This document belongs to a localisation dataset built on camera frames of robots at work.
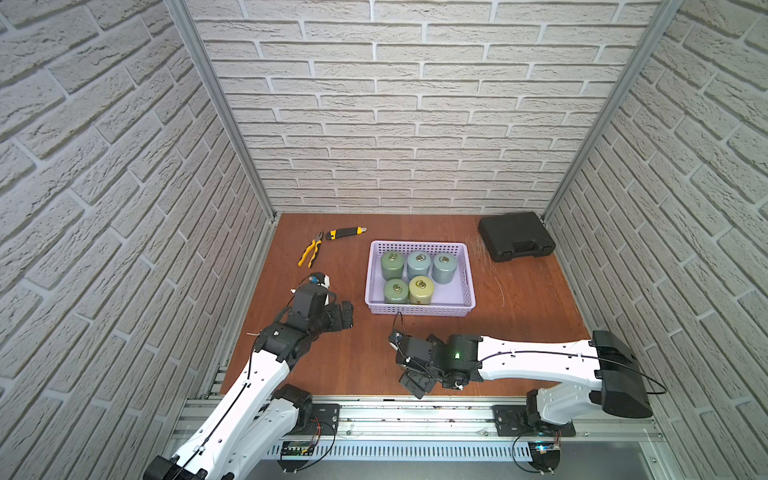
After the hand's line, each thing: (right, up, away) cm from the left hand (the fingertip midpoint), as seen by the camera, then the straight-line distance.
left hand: (341, 303), depth 79 cm
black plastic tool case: (+59, +20, +28) cm, 68 cm away
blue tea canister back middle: (+22, +10, +16) cm, 29 cm away
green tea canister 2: (+15, +2, +9) cm, 17 cm away
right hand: (+21, -15, -4) cm, 26 cm away
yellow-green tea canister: (+22, +2, +9) cm, 24 cm away
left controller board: (-10, -35, -6) cm, 37 cm away
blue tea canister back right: (+31, +8, +16) cm, 36 cm away
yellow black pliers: (-15, +16, +30) cm, 38 cm away
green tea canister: (+14, +10, +16) cm, 23 cm away
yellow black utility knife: (-7, +21, +36) cm, 42 cm away
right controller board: (+51, -35, -9) cm, 62 cm away
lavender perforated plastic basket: (+35, -2, +17) cm, 39 cm away
